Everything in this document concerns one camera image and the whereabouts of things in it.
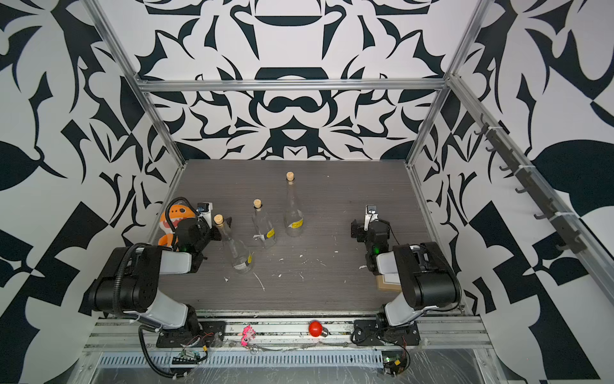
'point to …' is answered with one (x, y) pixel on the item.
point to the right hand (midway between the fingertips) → (368, 216)
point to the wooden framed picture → (389, 281)
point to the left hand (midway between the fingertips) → (215, 214)
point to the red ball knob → (316, 328)
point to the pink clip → (248, 333)
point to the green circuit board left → (189, 358)
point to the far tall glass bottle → (293, 217)
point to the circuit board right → (392, 362)
